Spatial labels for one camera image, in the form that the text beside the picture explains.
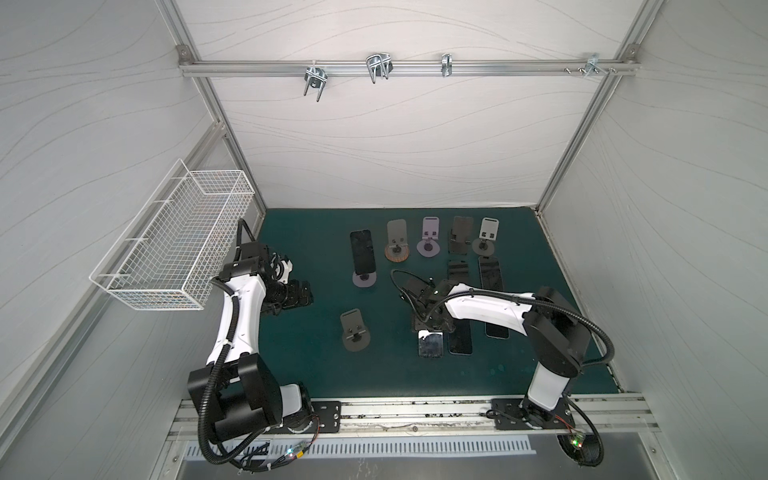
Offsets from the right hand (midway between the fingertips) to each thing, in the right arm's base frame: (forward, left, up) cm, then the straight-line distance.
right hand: (424, 324), depth 88 cm
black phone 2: (+21, -13, -3) cm, 25 cm away
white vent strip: (-29, -17, -2) cm, 33 cm away
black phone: (+19, +20, +11) cm, 29 cm away
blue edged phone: (-5, -10, +1) cm, 11 cm away
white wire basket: (+2, +61, +31) cm, 68 cm away
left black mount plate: (-25, +25, 0) cm, 36 cm away
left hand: (-1, +37, +12) cm, 39 cm away
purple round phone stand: (+31, -3, -1) cm, 31 cm away
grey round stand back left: (+16, +20, -3) cm, 26 cm away
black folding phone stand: (+31, -13, +5) cm, 34 cm away
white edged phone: (+20, -23, -2) cm, 31 cm away
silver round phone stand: (+33, -24, -2) cm, 41 cm away
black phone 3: (-6, -2, 0) cm, 6 cm away
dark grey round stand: (-6, +19, +4) cm, 21 cm away
